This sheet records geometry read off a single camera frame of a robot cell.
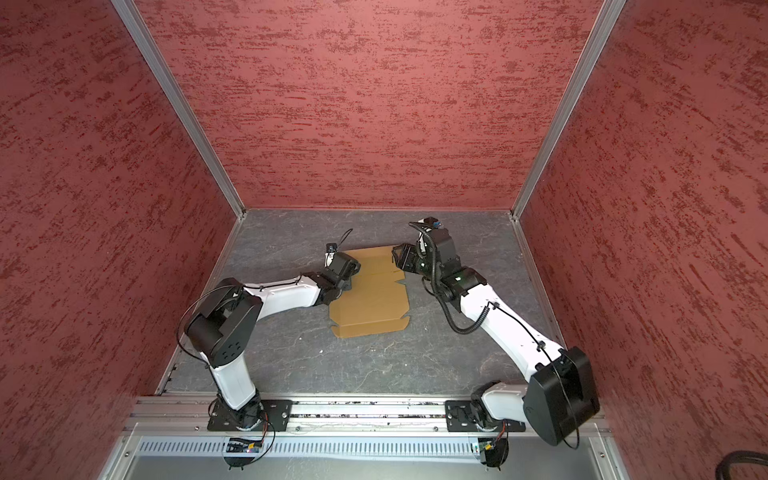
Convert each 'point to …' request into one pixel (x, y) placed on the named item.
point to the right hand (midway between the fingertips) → (396, 257)
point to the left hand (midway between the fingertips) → (338, 279)
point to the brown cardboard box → (377, 302)
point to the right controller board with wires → (496, 453)
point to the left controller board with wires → (248, 446)
